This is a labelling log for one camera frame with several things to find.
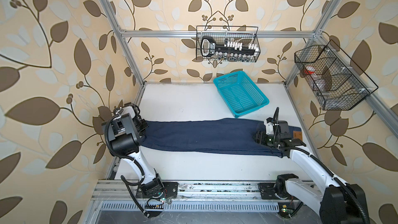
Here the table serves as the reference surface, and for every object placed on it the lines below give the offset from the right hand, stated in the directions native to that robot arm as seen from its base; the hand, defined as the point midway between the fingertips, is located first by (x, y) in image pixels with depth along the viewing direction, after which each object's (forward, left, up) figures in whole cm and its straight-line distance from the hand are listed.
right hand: (258, 138), depth 86 cm
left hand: (+9, +67, -4) cm, 68 cm away
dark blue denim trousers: (+4, +13, -4) cm, 14 cm away
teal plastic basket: (+38, +1, -6) cm, 38 cm away
